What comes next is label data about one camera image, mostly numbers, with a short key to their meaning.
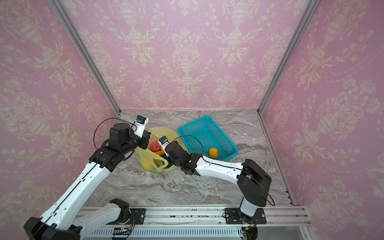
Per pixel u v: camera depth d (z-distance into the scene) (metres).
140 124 0.62
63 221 0.38
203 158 0.56
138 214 0.75
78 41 0.81
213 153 0.92
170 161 0.69
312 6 0.68
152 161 0.76
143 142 0.65
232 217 0.73
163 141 0.68
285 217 0.76
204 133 1.07
